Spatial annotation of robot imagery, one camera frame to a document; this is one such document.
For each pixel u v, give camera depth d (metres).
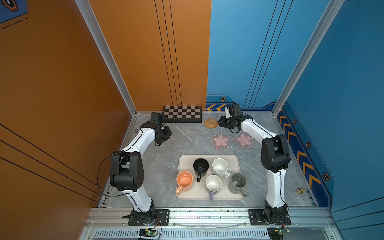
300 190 0.81
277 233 0.70
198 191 0.81
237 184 0.83
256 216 0.72
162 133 0.83
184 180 0.85
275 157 0.55
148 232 0.71
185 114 1.16
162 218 0.74
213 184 0.84
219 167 0.89
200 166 0.87
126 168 0.48
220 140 1.03
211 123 1.13
